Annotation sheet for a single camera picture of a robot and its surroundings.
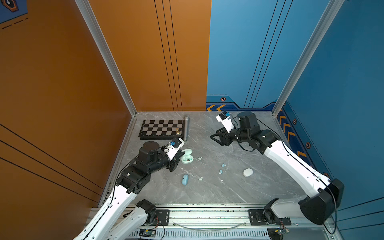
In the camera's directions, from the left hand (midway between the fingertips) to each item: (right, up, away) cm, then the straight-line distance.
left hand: (182, 149), depth 69 cm
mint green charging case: (+2, -4, -1) cm, 4 cm away
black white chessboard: (-19, +8, +37) cm, 42 cm away
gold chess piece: (-6, +7, +34) cm, 35 cm away
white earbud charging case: (+37, -16, +18) cm, 44 cm away
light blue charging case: (0, -19, +14) cm, 24 cm away
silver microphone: (-2, +17, +44) cm, 47 cm away
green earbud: (+9, -20, +16) cm, 27 cm away
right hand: (+15, +7, +4) cm, 17 cm away
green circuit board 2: (+47, -39, +1) cm, 61 cm away
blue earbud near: (+21, -16, +19) cm, 33 cm away
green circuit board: (-17, -41, +3) cm, 44 cm away
